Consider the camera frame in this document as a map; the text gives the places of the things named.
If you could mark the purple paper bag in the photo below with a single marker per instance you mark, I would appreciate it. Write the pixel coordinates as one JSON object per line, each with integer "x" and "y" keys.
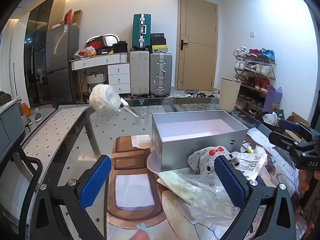
{"x": 272, "y": 100}

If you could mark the beige cylinder bin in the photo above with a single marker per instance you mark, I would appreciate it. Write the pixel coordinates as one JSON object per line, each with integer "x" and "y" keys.
{"x": 228, "y": 95}

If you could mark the clear bag with green cloth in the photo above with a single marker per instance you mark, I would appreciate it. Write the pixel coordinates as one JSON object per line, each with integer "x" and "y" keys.
{"x": 200, "y": 192}

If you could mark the person's right hand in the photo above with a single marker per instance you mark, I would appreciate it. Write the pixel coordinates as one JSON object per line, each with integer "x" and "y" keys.
{"x": 303, "y": 183}

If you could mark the grey bed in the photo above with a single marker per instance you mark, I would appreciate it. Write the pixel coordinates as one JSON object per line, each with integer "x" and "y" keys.
{"x": 10, "y": 130}

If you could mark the red shoe box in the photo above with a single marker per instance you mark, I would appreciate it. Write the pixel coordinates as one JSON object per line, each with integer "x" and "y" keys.
{"x": 95, "y": 44}

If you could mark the grey sock with red bow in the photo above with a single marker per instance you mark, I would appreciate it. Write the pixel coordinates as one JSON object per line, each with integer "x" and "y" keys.
{"x": 202, "y": 158}

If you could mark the white suitcase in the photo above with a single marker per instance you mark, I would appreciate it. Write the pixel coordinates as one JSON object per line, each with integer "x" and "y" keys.
{"x": 139, "y": 72}

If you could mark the yellow foam earplug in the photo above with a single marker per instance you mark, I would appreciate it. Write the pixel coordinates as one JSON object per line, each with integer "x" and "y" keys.
{"x": 249, "y": 151}

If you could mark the brown cardboard box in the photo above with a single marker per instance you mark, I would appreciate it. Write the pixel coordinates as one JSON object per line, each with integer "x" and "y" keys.
{"x": 296, "y": 118}

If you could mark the black bag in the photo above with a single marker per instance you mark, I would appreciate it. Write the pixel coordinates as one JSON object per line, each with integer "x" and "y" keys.
{"x": 120, "y": 47}

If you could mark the silver aluminium suitcase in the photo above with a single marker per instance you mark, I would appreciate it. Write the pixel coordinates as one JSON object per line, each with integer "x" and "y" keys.
{"x": 161, "y": 75}

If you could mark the beige wooden door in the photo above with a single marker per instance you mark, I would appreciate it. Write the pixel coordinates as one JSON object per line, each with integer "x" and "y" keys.
{"x": 197, "y": 42}

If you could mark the yellow and black box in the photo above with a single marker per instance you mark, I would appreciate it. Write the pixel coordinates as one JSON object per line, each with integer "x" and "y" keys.
{"x": 159, "y": 48}

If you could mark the printed cartoon desk mat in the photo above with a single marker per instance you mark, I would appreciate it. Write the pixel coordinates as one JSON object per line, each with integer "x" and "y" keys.
{"x": 140, "y": 162}

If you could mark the silver cardboard box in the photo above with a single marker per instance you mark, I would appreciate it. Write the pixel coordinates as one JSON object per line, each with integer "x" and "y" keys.
{"x": 197, "y": 152}

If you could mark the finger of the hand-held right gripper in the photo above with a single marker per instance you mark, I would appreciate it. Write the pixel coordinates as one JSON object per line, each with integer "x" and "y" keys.
{"x": 281, "y": 137}
{"x": 288, "y": 125}

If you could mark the grey slipper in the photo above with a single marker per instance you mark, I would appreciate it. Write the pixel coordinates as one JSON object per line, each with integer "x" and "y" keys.
{"x": 38, "y": 117}
{"x": 29, "y": 121}

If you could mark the clear bag with printed paper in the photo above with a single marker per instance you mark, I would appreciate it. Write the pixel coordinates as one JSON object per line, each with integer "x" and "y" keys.
{"x": 252, "y": 165}

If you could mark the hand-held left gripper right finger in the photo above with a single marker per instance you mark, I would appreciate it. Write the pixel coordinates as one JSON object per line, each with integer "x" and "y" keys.
{"x": 231, "y": 182}

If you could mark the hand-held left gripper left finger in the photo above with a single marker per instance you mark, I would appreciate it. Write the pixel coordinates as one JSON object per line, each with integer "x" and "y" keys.
{"x": 96, "y": 180}

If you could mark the woven basket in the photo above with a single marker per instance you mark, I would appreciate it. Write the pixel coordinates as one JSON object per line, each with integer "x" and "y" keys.
{"x": 95, "y": 78}

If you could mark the teal suitcase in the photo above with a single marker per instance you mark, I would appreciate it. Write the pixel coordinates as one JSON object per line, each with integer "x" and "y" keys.
{"x": 141, "y": 31}

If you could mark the white desk with drawers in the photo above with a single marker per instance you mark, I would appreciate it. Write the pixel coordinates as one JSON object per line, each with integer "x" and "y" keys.
{"x": 117, "y": 72}

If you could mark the red flat box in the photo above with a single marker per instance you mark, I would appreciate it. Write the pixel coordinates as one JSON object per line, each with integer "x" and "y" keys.
{"x": 68, "y": 17}

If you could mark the grey fridge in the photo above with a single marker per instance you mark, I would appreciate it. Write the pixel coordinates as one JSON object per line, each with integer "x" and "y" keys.
{"x": 61, "y": 62}

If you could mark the dark glass cabinet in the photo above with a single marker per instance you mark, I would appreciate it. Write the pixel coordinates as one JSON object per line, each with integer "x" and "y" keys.
{"x": 37, "y": 50}

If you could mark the shoes on floor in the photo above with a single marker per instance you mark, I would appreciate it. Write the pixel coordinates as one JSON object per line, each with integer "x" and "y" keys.
{"x": 195, "y": 94}

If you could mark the white plastic wrapper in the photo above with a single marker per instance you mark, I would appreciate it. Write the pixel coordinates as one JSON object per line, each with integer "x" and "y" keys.
{"x": 258, "y": 137}

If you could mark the metal shoe rack with shoes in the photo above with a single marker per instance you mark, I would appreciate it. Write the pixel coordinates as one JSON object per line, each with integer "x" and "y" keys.
{"x": 253, "y": 80}

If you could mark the white bundle in plastic bag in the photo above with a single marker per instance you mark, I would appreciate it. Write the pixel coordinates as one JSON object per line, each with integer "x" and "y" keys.
{"x": 103, "y": 98}

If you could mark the plate of fruit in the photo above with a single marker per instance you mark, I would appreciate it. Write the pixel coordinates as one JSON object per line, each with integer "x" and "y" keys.
{"x": 86, "y": 54}

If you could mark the open cardboard carton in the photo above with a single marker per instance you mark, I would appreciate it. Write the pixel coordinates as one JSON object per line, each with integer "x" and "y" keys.
{"x": 77, "y": 18}

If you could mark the orange bag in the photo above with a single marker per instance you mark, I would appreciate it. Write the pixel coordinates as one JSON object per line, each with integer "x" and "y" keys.
{"x": 25, "y": 109}

